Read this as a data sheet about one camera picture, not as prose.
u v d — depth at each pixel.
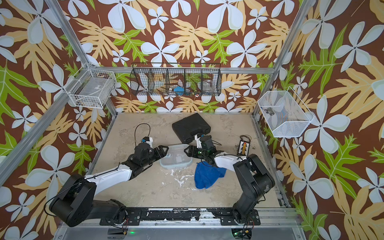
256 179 0.47
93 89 0.85
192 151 0.80
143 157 0.68
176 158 0.96
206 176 0.86
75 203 0.42
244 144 1.01
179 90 0.94
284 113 0.83
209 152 0.73
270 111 0.86
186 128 1.03
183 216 0.75
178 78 0.98
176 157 0.95
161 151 0.79
